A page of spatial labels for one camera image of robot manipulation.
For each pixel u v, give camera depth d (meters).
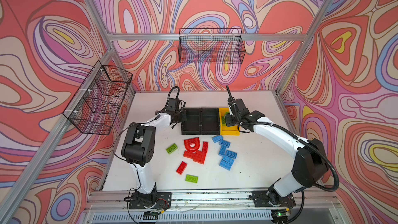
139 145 0.50
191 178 0.80
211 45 0.96
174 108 0.78
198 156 0.86
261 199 0.73
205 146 0.91
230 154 0.87
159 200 0.72
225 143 0.91
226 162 0.84
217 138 0.93
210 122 1.05
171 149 0.88
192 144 0.91
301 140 0.46
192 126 1.01
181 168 0.82
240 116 0.64
